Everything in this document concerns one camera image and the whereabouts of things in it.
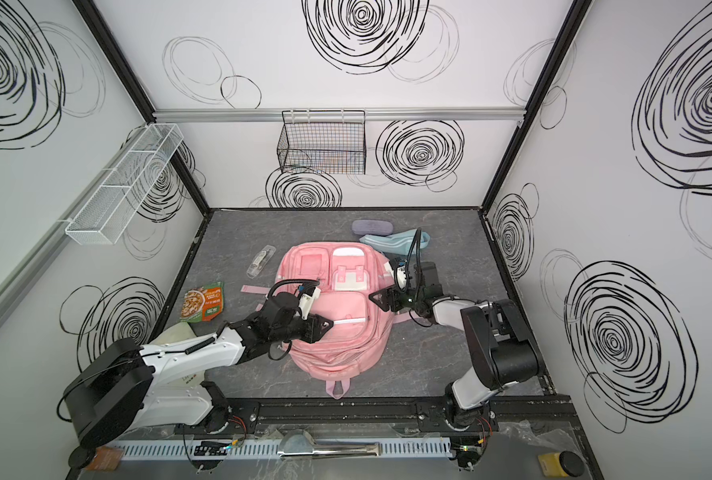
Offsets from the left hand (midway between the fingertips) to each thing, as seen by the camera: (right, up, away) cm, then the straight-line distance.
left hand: (332, 322), depth 83 cm
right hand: (+12, +6, +6) cm, 15 cm away
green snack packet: (-42, +3, +9) cm, 43 cm away
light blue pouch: (+21, +22, +19) cm, 36 cm away
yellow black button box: (+49, -23, -22) cm, 59 cm away
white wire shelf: (-55, +29, -9) cm, 63 cm away
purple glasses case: (+12, +27, +29) cm, 42 cm away
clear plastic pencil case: (-27, +15, +20) cm, 36 cm away
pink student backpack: (+4, +12, +9) cm, 16 cm away
